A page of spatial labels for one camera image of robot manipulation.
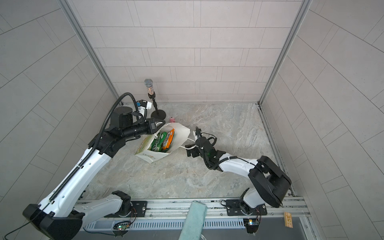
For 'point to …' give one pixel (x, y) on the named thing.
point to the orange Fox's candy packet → (168, 139)
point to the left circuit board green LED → (121, 228)
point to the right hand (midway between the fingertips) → (192, 145)
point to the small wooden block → (288, 220)
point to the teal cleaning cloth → (193, 225)
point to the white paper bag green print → (181, 133)
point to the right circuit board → (251, 224)
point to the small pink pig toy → (172, 120)
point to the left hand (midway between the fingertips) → (168, 121)
